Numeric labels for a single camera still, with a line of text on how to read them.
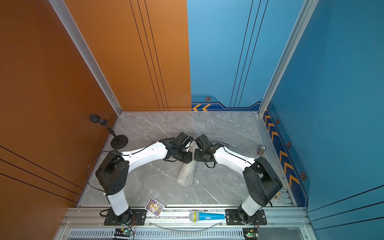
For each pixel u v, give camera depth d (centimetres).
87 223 74
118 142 100
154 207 76
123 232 71
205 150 66
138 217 74
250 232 71
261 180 44
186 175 81
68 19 73
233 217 72
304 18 73
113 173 47
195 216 71
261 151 93
